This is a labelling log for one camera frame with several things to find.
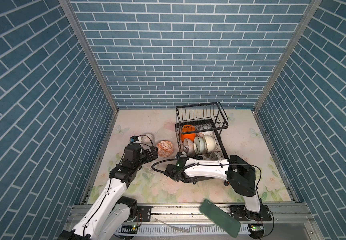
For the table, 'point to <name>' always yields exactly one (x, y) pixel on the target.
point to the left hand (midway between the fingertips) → (152, 149)
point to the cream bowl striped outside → (211, 143)
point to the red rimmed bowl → (165, 148)
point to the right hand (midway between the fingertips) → (198, 161)
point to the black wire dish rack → (197, 130)
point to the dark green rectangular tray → (222, 219)
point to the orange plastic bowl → (188, 131)
